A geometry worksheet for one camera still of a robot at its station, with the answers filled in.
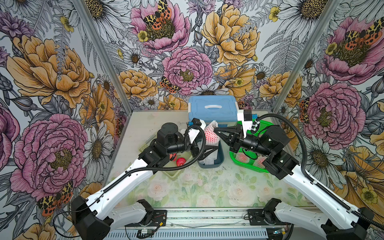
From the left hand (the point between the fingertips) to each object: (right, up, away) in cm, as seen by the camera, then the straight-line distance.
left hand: (211, 143), depth 64 cm
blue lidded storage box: (+10, +18, +35) cm, 41 cm away
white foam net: (+2, -13, +28) cm, 31 cm away
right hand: (0, +4, -8) cm, 9 cm away
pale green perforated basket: (-18, -13, +26) cm, 34 cm away
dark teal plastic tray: (+8, -14, +28) cm, 32 cm away
